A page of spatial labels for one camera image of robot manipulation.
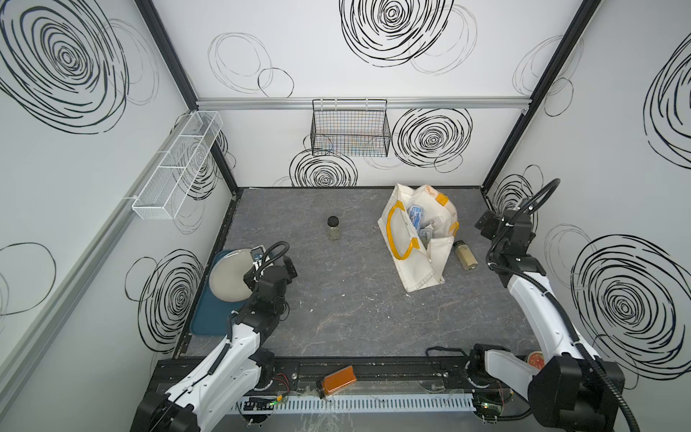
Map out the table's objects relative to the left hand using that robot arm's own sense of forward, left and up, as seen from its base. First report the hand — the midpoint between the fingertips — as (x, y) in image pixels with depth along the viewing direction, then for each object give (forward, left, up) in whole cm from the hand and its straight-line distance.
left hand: (271, 261), depth 82 cm
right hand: (+9, -70, +13) cm, 72 cm away
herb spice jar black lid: (+16, -18, -5) cm, 25 cm away
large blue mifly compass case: (+23, -48, -3) cm, 53 cm away
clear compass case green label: (+14, -51, -3) cm, 53 cm away
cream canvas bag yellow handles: (+18, -49, -3) cm, 53 cm away
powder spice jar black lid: (+8, -64, -6) cm, 65 cm away
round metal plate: (+1, +18, -12) cm, 21 cm away
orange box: (-30, -22, -10) cm, 38 cm away
